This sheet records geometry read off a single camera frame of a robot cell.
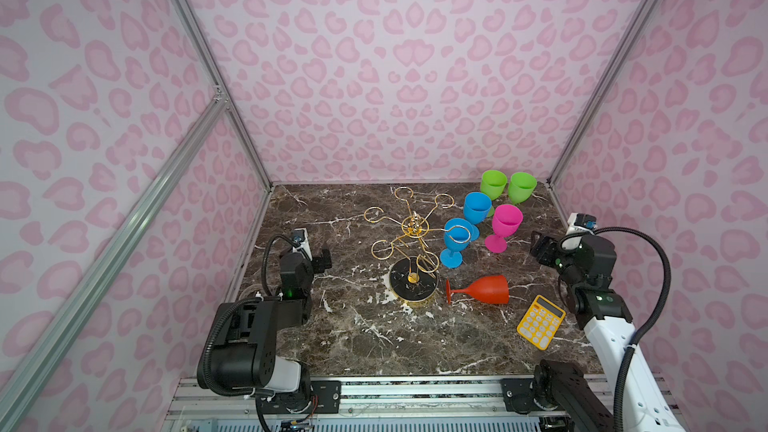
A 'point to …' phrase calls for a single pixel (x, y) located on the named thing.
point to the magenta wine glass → (506, 221)
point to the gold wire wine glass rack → (412, 275)
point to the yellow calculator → (541, 322)
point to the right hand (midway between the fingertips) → (546, 232)
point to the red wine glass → (490, 289)
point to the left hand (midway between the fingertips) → (311, 239)
